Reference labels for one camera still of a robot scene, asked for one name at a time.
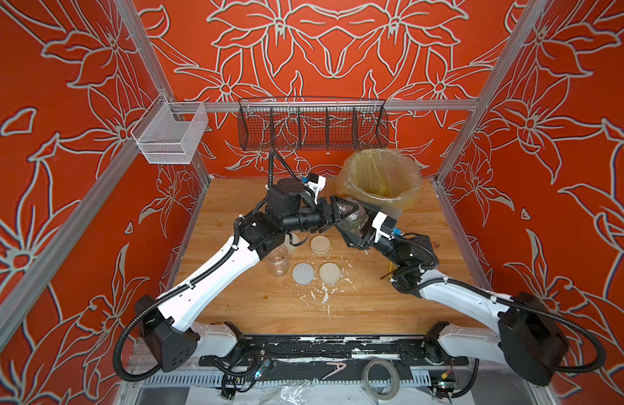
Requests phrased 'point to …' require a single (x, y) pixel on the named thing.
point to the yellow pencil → (390, 266)
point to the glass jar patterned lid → (277, 261)
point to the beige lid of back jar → (320, 244)
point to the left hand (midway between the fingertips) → (352, 210)
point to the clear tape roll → (395, 379)
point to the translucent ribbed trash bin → (392, 209)
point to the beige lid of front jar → (330, 272)
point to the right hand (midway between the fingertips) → (347, 208)
